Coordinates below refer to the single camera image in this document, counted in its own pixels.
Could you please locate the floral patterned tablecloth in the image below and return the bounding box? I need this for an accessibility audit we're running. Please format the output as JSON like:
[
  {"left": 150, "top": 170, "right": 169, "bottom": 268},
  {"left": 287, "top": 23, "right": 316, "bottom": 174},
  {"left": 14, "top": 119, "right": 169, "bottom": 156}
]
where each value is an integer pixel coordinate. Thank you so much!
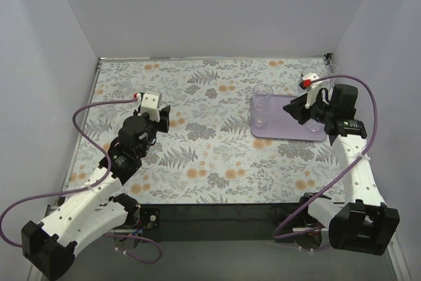
[{"left": 64, "top": 58, "right": 341, "bottom": 204}]

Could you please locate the clear wine glass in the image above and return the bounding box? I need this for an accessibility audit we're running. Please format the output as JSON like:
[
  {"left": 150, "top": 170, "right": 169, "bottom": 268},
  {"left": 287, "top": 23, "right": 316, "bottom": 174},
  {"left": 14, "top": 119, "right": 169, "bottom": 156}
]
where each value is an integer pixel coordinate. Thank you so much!
[{"left": 327, "top": 64, "right": 339, "bottom": 76}]

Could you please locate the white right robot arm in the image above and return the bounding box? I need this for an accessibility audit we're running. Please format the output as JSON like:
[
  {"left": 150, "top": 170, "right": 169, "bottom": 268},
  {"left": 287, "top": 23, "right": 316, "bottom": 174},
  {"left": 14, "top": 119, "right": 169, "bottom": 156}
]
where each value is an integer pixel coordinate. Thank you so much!
[{"left": 283, "top": 84, "right": 400, "bottom": 255}]

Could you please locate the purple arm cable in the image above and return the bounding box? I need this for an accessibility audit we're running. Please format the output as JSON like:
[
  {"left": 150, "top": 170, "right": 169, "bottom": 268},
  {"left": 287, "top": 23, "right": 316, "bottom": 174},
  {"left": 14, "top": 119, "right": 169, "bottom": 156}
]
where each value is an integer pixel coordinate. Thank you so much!
[
  {"left": 0, "top": 95, "right": 162, "bottom": 265},
  {"left": 272, "top": 75, "right": 378, "bottom": 252}
]

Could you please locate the small clear tumbler glass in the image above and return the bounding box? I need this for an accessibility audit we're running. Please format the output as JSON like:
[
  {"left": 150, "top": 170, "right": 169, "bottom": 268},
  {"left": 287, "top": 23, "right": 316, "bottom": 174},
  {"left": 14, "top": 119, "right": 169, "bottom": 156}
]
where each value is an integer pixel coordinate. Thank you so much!
[{"left": 252, "top": 108, "right": 270, "bottom": 128}]

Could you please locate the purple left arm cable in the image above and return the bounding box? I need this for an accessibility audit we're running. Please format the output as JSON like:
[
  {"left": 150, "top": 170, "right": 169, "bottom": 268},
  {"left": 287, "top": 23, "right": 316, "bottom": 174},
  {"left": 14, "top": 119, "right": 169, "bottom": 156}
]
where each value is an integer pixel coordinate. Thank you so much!
[{"left": 0, "top": 95, "right": 162, "bottom": 265}]

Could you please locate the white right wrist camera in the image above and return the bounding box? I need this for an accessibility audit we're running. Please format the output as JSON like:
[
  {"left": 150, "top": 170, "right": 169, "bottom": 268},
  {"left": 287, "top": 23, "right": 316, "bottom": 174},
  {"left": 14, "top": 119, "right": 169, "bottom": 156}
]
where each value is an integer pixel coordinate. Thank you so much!
[{"left": 300, "top": 73, "right": 325, "bottom": 109}]

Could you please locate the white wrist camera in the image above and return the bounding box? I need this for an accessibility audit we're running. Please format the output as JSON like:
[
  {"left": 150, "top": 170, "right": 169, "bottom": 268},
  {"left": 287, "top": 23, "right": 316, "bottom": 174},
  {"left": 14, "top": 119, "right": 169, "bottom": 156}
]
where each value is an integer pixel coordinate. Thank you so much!
[
  {"left": 134, "top": 91, "right": 161, "bottom": 122},
  {"left": 300, "top": 73, "right": 325, "bottom": 109}
]

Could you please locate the lilac plastic tray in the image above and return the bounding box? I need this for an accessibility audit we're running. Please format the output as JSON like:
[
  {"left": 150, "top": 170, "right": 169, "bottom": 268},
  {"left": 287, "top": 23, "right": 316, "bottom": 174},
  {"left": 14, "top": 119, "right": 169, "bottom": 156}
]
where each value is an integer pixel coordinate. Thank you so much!
[{"left": 251, "top": 95, "right": 327, "bottom": 141}]

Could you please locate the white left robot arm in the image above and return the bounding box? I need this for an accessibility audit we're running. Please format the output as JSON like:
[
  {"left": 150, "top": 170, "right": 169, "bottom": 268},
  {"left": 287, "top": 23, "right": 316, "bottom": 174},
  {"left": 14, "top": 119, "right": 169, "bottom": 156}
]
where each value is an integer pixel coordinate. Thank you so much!
[{"left": 21, "top": 106, "right": 170, "bottom": 280}]

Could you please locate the clear tall tumbler glass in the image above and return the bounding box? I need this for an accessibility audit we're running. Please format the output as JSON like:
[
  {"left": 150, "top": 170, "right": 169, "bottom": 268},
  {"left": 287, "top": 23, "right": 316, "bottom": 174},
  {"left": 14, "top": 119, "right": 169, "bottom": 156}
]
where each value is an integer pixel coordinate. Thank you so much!
[{"left": 306, "top": 120, "right": 323, "bottom": 132}]

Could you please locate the clear champagne flute glass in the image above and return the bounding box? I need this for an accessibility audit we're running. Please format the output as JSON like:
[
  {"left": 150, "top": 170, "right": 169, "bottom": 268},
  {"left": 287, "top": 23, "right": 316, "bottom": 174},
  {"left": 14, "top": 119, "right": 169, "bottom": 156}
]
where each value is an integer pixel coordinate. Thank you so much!
[{"left": 298, "top": 66, "right": 317, "bottom": 93}]

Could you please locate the aluminium frame rail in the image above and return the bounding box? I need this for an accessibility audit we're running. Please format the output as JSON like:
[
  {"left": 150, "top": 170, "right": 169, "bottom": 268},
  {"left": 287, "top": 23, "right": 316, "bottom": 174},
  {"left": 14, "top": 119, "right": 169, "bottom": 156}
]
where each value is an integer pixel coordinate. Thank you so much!
[{"left": 39, "top": 195, "right": 343, "bottom": 234}]

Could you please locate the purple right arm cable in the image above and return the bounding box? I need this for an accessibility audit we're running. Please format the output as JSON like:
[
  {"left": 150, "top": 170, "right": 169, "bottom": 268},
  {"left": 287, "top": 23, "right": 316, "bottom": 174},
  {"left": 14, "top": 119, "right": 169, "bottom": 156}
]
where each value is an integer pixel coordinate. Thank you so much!
[{"left": 272, "top": 75, "right": 378, "bottom": 252}]

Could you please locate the clear faceted tumbler glass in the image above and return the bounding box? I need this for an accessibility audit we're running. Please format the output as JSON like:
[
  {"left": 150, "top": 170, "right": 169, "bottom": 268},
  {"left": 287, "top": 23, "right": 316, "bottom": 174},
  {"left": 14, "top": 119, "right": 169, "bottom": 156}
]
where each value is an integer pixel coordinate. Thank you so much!
[{"left": 252, "top": 84, "right": 273, "bottom": 111}]

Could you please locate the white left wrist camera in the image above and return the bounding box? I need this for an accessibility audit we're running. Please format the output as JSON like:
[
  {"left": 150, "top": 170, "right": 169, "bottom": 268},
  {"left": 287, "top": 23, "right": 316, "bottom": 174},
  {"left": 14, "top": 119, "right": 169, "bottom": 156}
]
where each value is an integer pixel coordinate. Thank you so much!
[{"left": 134, "top": 91, "right": 161, "bottom": 122}]

